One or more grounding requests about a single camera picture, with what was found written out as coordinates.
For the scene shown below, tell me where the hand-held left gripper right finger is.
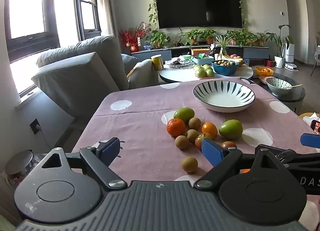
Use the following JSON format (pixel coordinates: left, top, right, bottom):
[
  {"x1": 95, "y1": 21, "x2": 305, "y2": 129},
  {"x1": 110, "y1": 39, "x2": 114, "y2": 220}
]
[{"x1": 194, "y1": 138, "x2": 288, "y2": 189}]

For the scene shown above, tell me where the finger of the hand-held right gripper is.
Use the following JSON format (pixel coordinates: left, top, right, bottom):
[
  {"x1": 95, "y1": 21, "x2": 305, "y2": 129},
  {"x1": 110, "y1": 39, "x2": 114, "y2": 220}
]
[
  {"x1": 257, "y1": 143, "x2": 320, "y2": 166},
  {"x1": 300, "y1": 133, "x2": 320, "y2": 149}
]

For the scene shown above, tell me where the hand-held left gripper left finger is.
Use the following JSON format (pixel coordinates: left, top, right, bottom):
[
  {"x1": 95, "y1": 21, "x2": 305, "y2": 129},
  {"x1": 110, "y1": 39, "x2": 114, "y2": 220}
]
[{"x1": 40, "y1": 137, "x2": 128, "y2": 191}]

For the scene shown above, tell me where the brown kiwi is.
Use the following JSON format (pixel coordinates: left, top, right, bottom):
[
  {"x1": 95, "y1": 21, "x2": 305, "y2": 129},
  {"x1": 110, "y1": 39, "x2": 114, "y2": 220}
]
[
  {"x1": 175, "y1": 135, "x2": 190, "y2": 149},
  {"x1": 186, "y1": 129, "x2": 200, "y2": 143},
  {"x1": 188, "y1": 117, "x2": 201, "y2": 130},
  {"x1": 181, "y1": 156, "x2": 198, "y2": 173}
]

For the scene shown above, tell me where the dark orange mandarin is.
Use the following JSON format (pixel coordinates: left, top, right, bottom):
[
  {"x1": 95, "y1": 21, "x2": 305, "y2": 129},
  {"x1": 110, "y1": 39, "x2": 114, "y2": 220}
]
[{"x1": 166, "y1": 118, "x2": 186, "y2": 137}]

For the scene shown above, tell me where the blue striped white bowl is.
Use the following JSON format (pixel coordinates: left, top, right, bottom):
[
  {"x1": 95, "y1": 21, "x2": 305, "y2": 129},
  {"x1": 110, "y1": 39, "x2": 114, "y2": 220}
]
[{"x1": 193, "y1": 80, "x2": 255, "y2": 113}]

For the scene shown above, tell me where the pile of small brown fruits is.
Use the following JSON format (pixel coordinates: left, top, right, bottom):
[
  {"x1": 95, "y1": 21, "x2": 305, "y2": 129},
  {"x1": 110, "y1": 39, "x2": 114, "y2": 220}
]
[{"x1": 214, "y1": 60, "x2": 237, "y2": 67}]

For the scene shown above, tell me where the pink polka dot tablecloth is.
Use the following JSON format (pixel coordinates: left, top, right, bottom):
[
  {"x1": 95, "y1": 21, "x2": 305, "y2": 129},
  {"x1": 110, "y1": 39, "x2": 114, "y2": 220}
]
[{"x1": 71, "y1": 77, "x2": 320, "y2": 196}]

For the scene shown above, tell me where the dark round table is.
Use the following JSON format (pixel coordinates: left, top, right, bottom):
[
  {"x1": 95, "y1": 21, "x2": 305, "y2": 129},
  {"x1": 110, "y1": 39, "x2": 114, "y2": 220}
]
[{"x1": 252, "y1": 71, "x2": 307, "y2": 101}]

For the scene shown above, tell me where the small striped bowl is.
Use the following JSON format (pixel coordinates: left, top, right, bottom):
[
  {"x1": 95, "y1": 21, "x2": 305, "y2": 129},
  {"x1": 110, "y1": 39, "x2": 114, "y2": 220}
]
[{"x1": 265, "y1": 77, "x2": 293, "y2": 97}]

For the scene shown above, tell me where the grey cushion yellow trim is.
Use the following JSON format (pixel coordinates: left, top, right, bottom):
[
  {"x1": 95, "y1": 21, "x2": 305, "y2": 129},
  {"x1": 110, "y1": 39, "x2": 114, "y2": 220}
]
[{"x1": 126, "y1": 58, "x2": 153, "y2": 89}]

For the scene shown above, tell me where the blue fruit bowl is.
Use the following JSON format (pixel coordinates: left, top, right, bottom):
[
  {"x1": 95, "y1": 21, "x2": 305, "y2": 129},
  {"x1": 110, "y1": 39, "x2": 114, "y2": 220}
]
[{"x1": 211, "y1": 60, "x2": 239, "y2": 76}]

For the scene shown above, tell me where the orange basket of mandarins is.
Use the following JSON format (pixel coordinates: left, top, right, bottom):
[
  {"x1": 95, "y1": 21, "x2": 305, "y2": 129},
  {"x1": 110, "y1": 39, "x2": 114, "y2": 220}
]
[{"x1": 254, "y1": 66, "x2": 275, "y2": 77}]

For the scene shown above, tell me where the grey sofa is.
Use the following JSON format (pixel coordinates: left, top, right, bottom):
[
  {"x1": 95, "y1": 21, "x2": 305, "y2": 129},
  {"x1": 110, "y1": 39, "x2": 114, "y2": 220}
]
[{"x1": 31, "y1": 35, "x2": 160, "y2": 119}]

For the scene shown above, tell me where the tall plant in white pot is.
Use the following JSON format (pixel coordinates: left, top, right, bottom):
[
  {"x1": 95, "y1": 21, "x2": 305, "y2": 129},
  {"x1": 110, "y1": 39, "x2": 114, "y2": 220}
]
[{"x1": 266, "y1": 25, "x2": 293, "y2": 68}]

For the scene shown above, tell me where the round white coffee table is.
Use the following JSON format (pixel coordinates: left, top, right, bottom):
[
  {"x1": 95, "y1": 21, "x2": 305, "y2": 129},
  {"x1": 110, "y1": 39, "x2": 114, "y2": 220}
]
[{"x1": 159, "y1": 58, "x2": 254, "y2": 83}]

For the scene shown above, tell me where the white air purifier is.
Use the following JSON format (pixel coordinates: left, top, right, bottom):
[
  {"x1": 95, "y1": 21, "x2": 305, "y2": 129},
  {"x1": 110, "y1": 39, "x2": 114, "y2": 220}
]
[{"x1": 285, "y1": 43, "x2": 295, "y2": 63}]

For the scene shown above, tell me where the blue grey cushion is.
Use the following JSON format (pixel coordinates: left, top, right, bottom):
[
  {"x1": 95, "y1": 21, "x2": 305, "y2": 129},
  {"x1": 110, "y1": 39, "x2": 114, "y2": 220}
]
[{"x1": 121, "y1": 53, "x2": 139, "y2": 74}]

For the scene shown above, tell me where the glass jar with grey lid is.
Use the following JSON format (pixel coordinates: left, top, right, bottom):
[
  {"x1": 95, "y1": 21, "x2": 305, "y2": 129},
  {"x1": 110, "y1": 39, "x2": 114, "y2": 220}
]
[{"x1": 5, "y1": 150, "x2": 34, "y2": 189}]

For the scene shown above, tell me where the teal tray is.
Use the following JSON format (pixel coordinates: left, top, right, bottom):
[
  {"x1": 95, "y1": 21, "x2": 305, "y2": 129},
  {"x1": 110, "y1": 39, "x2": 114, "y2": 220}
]
[{"x1": 191, "y1": 55, "x2": 214, "y2": 64}]

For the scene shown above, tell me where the glass snack dish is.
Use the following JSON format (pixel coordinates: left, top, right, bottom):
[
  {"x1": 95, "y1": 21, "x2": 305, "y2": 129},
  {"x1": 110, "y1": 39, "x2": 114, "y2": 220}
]
[{"x1": 165, "y1": 58, "x2": 195, "y2": 68}]

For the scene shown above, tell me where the bunch of yellow bananas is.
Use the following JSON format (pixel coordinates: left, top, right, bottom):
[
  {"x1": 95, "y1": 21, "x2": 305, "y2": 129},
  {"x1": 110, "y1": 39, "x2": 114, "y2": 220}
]
[{"x1": 220, "y1": 52, "x2": 244, "y2": 66}]

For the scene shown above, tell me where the yellow can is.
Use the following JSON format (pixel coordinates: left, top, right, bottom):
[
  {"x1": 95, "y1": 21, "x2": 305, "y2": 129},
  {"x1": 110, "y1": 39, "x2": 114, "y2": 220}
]
[{"x1": 151, "y1": 55, "x2": 164, "y2": 71}]

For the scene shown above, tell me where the orange box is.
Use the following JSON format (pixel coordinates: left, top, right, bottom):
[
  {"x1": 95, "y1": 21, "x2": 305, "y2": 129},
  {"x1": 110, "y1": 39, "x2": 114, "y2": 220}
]
[{"x1": 191, "y1": 48, "x2": 210, "y2": 56}]

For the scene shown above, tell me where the grey television cabinet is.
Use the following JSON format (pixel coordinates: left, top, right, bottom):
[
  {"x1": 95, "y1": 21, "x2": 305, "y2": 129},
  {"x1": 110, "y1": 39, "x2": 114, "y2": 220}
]
[{"x1": 131, "y1": 45, "x2": 270, "y2": 60}]

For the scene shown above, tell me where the spider plant in vase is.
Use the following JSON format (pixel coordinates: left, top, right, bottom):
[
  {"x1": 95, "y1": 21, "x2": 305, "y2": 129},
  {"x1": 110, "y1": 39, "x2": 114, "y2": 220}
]
[{"x1": 214, "y1": 33, "x2": 237, "y2": 60}]

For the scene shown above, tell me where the red flower decoration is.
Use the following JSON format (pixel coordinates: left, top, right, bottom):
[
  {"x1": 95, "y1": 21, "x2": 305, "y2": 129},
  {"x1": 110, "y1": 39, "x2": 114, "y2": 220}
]
[{"x1": 119, "y1": 22, "x2": 148, "y2": 51}]

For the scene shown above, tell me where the row of potted green plants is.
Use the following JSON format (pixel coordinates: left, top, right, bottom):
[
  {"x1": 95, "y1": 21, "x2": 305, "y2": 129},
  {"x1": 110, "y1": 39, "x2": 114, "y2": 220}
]
[{"x1": 149, "y1": 28, "x2": 269, "y2": 49}]

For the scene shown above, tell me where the beige curtain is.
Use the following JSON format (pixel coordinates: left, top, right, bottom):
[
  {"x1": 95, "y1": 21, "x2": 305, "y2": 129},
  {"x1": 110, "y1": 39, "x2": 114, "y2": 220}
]
[{"x1": 96, "y1": 0, "x2": 118, "y2": 36}]

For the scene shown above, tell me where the narrow black framed window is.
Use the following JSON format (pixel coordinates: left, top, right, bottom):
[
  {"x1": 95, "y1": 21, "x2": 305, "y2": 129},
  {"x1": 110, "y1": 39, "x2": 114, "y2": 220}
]
[{"x1": 74, "y1": 0, "x2": 102, "y2": 41}]

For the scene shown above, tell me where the black flat television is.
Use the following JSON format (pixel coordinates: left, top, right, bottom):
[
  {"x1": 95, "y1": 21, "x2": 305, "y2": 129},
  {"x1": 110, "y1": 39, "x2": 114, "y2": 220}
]
[{"x1": 154, "y1": 0, "x2": 243, "y2": 29}]

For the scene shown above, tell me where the green ivy vine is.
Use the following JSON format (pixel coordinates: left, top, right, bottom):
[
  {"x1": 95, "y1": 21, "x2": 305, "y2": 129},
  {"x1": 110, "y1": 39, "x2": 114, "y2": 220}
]
[{"x1": 147, "y1": 0, "x2": 248, "y2": 30}]

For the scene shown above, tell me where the large black framed window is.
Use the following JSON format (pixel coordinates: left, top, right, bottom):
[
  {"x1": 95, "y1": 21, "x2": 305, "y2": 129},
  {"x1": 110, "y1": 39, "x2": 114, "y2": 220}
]
[{"x1": 4, "y1": 0, "x2": 60, "y2": 58}]

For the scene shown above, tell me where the wall socket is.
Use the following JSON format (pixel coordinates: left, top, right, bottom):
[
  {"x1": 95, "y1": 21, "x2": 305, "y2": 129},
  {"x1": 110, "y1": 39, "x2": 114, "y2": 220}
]
[{"x1": 29, "y1": 118, "x2": 42, "y2": 135}]

